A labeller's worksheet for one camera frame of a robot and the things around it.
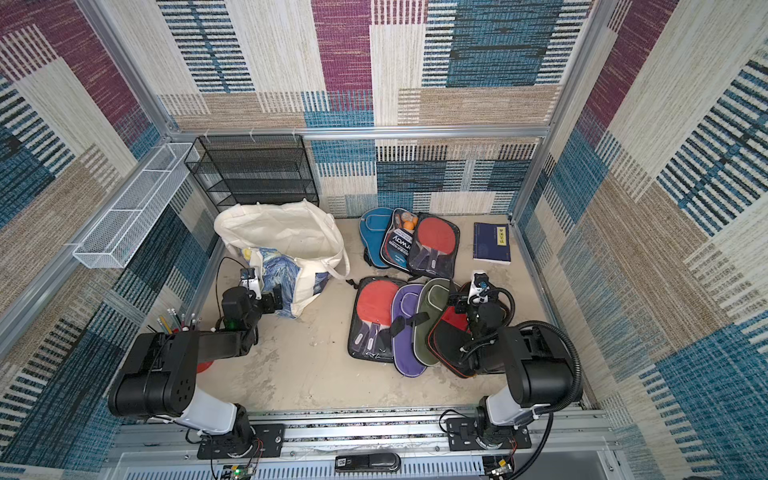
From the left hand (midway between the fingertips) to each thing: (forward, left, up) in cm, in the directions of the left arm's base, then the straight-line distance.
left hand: (265, 286), depth 94 cm
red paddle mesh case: (+17, -55, -3) cm, 58 cm away
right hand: (-2, -63, +3) cm, 63 cm away
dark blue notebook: (+21, -77, -5) cm, 79 cm away
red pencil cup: (-32, -3, +22) cm, 39 cm away
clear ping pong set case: (+15, -42, -1) cm, 44 cm away
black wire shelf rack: (+39, +10, +15) cm, 43 cm away
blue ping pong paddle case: (+26, -33, 0) cm, 43 cm away
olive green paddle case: (-6, -51, -1) cm, 52 cm away
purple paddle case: (-6, -43, -1) cm, 44 cm away
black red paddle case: (-17, -54, -2) cm, 57 cm away
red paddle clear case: (-14, -33, -5) cm, 36 cm away
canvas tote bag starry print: (+21, -4, -5) cm, 22 cm away
